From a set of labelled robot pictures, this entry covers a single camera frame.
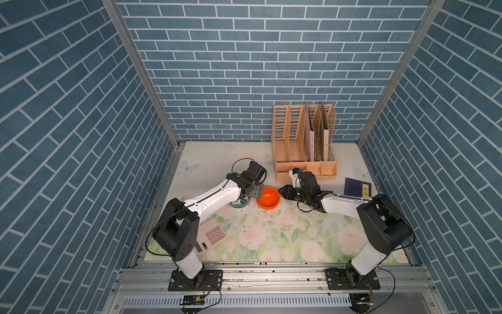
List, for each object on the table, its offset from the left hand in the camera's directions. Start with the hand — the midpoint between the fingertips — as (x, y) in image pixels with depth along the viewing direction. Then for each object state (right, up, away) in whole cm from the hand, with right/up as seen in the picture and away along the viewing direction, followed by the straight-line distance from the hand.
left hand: (255, 188), depth 89 cm
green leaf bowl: (-8, -8, +4) cm, 12 cm away
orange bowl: (+7, -6, +4) cm, 10 cm away
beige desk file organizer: (+25, +25, +15) cm, 39 cm away
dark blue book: (+52, -1, +11) cm, 53 cm away
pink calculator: (-20, -19, -5) cm, 28 cm away
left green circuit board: (-22, -39, -17) cm, 48 cm away
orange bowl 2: (+6, 0, +1) cm, 6 cm away
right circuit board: (+39, -39, -18) cm, 58 cm away
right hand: (+12, -2, +3) cm, 13 cm away
